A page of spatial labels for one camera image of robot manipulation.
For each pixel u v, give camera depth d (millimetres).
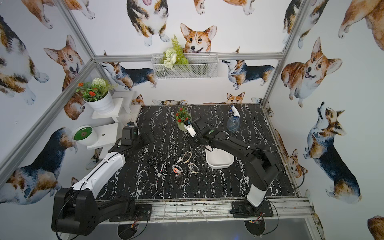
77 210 399
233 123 1099
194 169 879
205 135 645
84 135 765
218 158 918
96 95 765
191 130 781
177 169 858
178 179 846
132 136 661
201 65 926
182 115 998
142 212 745
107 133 879
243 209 743
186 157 927
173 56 783
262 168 458
